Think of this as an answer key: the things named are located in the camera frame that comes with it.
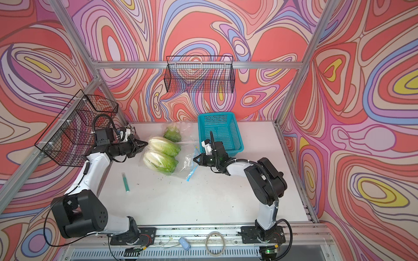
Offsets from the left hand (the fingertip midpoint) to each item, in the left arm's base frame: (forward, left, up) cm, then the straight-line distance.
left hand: (148, 143), depth 81 cm
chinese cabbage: (-6, -7, -9) cm, 13 cm away
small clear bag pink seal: (+23, -11, -16) cm, 30 cm away
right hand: (-3, -23, -14) cm, 27 cm away
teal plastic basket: (+29, -42, -20) cm, 55 cm away
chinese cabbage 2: (+3, -6, -6) cm, 9 cm away
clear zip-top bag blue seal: (-4, -17, -18) cm, 25 cm away
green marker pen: (-11, +17, -22) cm, 30 cm away
